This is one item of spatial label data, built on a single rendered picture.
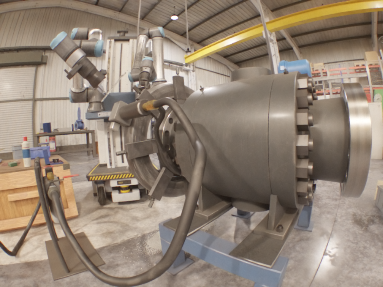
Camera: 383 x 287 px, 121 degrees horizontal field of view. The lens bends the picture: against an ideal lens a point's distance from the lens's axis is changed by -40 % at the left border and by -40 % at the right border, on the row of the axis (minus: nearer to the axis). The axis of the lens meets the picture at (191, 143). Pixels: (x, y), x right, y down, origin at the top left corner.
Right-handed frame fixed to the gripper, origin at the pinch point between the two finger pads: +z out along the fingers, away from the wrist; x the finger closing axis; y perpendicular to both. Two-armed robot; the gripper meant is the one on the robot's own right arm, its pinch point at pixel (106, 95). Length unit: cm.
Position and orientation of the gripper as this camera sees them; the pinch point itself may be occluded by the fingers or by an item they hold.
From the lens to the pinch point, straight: 85.9
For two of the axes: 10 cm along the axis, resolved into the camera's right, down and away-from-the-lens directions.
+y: 2.0, -7.9, 5.8
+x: -8.1, 2.0, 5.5
